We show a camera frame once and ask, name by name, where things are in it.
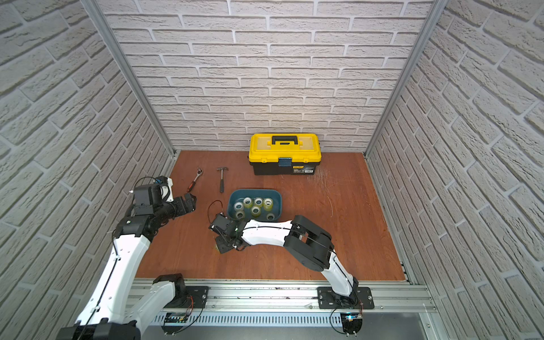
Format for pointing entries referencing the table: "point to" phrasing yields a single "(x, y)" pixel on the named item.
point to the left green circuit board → (176, 317)
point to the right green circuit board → (351, 321)
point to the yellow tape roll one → (247, 202)
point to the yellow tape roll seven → (270, 214)
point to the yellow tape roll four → (240, 214)
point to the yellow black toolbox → (285, 154)
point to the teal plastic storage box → (254, 204)
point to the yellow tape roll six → (268, 204)
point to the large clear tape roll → (238, 206)
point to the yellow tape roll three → (256, 211)
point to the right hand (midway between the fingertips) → (225, 243)
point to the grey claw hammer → (222, 186)
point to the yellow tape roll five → (258, 201)
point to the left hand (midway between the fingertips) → (187, 196)
